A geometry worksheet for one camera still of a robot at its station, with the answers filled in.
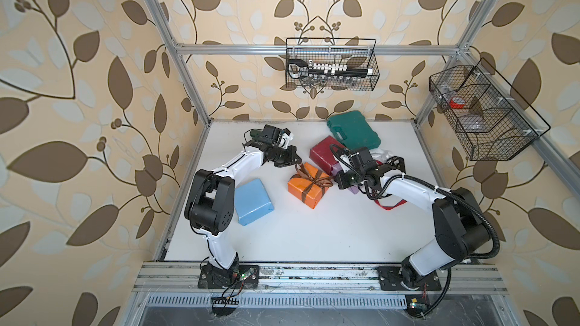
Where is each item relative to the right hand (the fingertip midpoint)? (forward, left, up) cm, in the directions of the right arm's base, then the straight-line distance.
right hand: (335, 178), depth 91 cm
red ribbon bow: (-10, -21, -8) cm, 25 cm away
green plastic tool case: (+29, -13, -4) cm, 32 cm away
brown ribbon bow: (-2, +5, +2) cm, 6 cm away
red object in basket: (+15, -44, +25) cm, 53 cm away
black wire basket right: (+4, -49, +27) cm, 56 cm away
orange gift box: (-3, +16, 0) cm, 16 cm away
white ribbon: (+15, -24, -6) cm, 29 cm away
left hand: (+6, +15, +7) cm, 18 cm away
